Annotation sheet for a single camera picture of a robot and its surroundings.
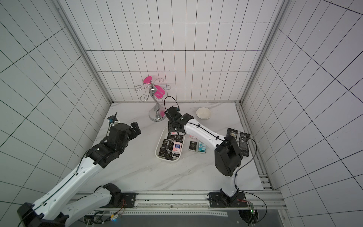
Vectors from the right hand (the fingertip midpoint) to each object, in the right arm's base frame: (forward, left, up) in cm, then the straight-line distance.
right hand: (169, 127), depth 87 cm
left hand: (-9, +20, +9) cm, 23 cm away
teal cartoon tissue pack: (-7, -21, -11) cm, 25 cm away
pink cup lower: (+17, +7, +14) cm, 23 cm away
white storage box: (0, +5, -11) cm, 12 cm away
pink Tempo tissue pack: (-10, -5, -8) cm, 13 cm away
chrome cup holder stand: (+21, +14, -12) cm, 28 cm away
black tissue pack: (-6, -15, -12) cm, 20 cm away
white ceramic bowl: (+22, -23, -10) cm, 33 cm away
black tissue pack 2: (-6, +2, -10) cm, 12 cm away
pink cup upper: (+28, +17, +16) cm, 36 cm away
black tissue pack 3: (-14, 0, -11) cm, 18 cm away
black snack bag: (+8, -44, -14) cm, 47 cm away
